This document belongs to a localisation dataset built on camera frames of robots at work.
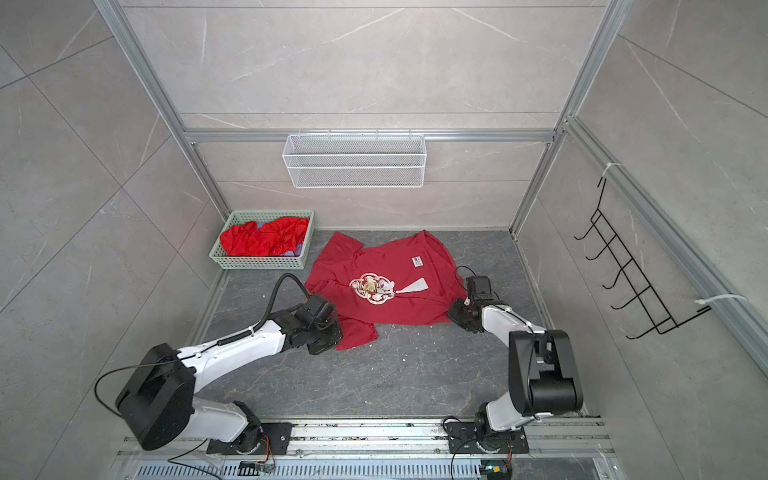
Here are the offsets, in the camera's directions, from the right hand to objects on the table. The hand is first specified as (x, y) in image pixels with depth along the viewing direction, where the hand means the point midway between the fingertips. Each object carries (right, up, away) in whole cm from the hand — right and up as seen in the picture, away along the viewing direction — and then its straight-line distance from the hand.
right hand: (453, 310), depth 95 cm
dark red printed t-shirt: (-15, +9, +10) cm, 20 cm away
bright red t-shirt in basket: (-64, +24, +15) cm, 70 cm away
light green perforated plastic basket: (-54, +16, +9) cm, 57 cm away
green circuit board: (+5, -34, -24) cm, 42 cm away
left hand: (-34, -4, -9) cm, 35 cm away
